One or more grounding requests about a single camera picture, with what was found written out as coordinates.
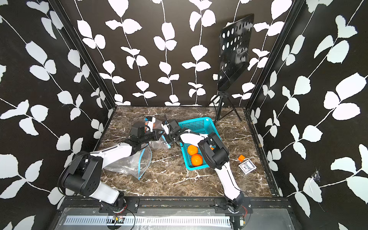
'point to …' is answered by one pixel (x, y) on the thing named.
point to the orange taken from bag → (196, 159)
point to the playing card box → (247, 166)
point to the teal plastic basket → (204, 125)
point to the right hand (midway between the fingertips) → (163, 136)
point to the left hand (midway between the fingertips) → (165, 129)
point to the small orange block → (241, 157)
